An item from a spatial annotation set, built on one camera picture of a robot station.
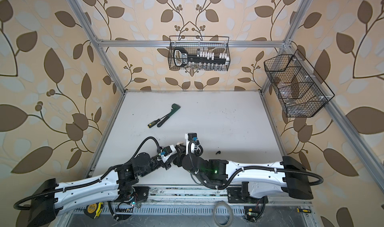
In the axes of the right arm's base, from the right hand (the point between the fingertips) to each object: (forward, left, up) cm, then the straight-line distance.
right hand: (176, 149), depth 69 cm
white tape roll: (-25, -24, -17) cm, 38 cm away
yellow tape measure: (-21, +39, -18) cm, 47 cm away
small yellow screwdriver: (-24, -59, -20) cm, 67 cm away
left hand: (+2, -1, -2) cm, 3 cm away
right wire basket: (+23, -62, +14) cm, 67 cm away
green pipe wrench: (+41, +5, -19) cm, 45 cm away
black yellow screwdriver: (+28, +19, -20) cm, 40 cm away
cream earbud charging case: (+2, -1, +1) cm, 3 cm away
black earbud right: (+6, -23, -21) cm, 31 cm away
